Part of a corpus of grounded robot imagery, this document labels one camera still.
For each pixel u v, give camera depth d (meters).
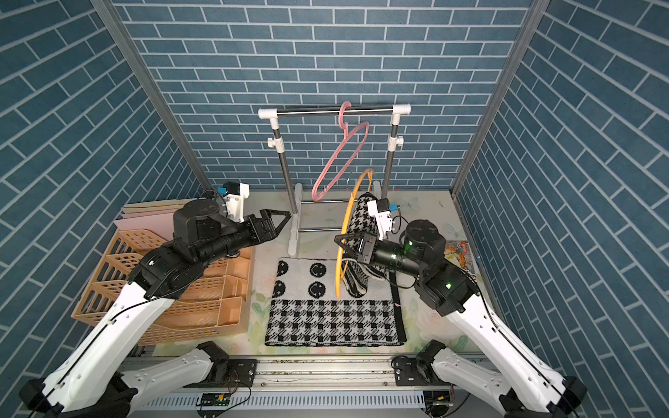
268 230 0.53
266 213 0.53
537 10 0.70
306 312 0.83
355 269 0.68
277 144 0.79
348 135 0.79
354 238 0.56
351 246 0.54
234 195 0.54
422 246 0.44
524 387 0.38
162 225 0.75
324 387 0.73
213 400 0.72
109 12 0.70
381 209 0.54
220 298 0.79
